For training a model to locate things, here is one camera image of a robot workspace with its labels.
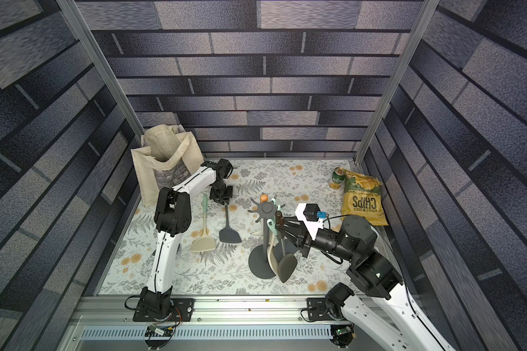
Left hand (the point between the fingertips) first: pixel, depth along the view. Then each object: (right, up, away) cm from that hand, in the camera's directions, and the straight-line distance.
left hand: (229, 200), depth 102 cm
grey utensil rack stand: (+17, -22, -19) cm, 33 cm away
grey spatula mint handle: (+1, -14, -9) cm, 17 cm away
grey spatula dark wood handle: (+25, -18, -31) cm, 44 cm away
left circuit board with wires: (-20, -44, -30) cm, 57 cm away
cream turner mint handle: (+19, -13, -34) cm, 42 cm away
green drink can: (+52, +12, -2) cm, 53 cm away
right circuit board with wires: (+43, -42, -31) cm, 68 cm away
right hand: (+21, -1, -44) cm, 49 cm away
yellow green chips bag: (+61, +2, -8) cm, 61 cm away
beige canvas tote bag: (-35, +28, +4) cm, 45 cm away
